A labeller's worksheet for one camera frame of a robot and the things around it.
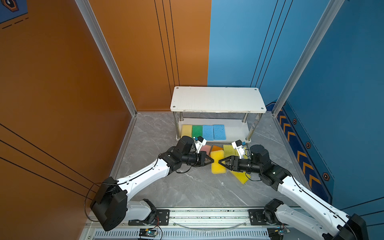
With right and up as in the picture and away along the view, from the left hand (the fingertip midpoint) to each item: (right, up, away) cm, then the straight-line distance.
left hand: (214, 161), depth 73 cm
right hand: (+2, -1, -2) cm, 3 cm away
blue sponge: (-1, +13, +25) cm, 28 cm away
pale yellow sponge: (-15, +14, +26) cm, 33 cm away
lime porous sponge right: (+13, +3, -5) cm, 15 cm away
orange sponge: (+4, +3, +24) cm, 25 cm away
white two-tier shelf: (+3, +31, +6) cm, 32 cm away
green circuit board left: (-32, -34, -2) cm, 47 cm away
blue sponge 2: (+6, +13, +26) cm, 30 cm away
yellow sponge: (+1, -3, -2) cm, 3 cm away
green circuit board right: (+30, -34, -2) cm, 45 cm away
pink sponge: (-3, +3, +23) cm, 23 cm away
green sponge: (-9, +14, +26) cm, 31 cm away
